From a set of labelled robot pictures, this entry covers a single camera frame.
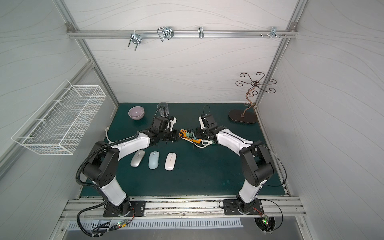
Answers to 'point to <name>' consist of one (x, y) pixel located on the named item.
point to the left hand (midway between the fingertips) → (182, 134)
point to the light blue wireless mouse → (153, 160)
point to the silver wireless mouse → (137, 158)
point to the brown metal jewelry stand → (246, 116)
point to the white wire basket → (58, 123)
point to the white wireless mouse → (170, 161)
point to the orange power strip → (183, 133)
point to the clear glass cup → (164, 109)
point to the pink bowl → (136, 112)
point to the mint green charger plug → (190, 135)
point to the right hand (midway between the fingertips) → (196, 131)
